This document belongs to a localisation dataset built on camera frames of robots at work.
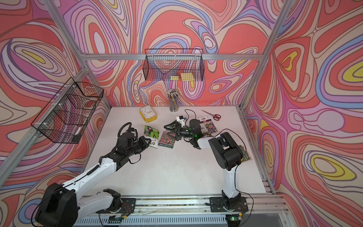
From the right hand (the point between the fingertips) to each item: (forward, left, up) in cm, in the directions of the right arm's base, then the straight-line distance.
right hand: (166, 134), depth 85 cm
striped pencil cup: (+33, -4, -1) cm, 33 cm away
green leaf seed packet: (+2, +8, -2) cm, 9 cm away
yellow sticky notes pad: (+31, -15, +19) cm, 40 cm away
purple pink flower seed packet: (+16, -29, -16) cm, 37 cm away
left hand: (-4, +7, 0) cm, 8 cm away
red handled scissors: (+24, -38, -14) cm, 47 cm away
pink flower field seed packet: (+5, +1, -14) cm, 15 cm away
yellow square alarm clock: (+28, +17, -11) cm, 34 cm away
